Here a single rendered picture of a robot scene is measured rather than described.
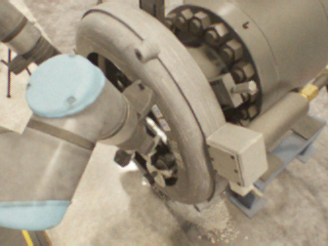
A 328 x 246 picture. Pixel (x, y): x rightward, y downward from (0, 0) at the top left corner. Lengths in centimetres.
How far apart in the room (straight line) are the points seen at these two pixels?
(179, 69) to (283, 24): 50
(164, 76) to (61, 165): 33
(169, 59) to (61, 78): 30
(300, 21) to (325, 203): 91
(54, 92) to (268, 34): 73
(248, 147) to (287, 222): 92
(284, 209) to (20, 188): 128
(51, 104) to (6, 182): 10
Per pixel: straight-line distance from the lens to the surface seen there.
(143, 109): 45
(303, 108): 70
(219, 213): 135
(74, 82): 31
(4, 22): 72
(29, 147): 32
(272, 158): 125
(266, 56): 88
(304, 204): 148
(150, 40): 57
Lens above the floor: 125
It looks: 48 degrees down
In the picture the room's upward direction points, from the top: 6 degrees counter-clockwise
